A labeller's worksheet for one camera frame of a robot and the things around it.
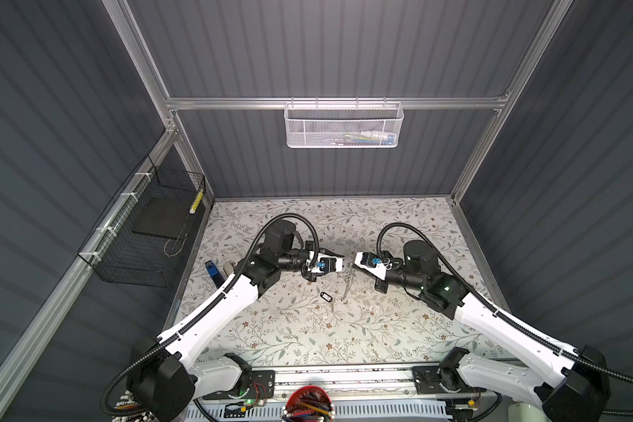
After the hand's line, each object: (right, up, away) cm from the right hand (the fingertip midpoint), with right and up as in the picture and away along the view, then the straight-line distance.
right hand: (359, 264), depth 72 cm
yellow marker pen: (-50, +18, +9) cm, 54 cm away
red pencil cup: (-14, -35, -6) cm, 38 cm away
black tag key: (-9, -15, +18) cm, 25 cm away
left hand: (-5, +3, -2) cm, 6 cm away
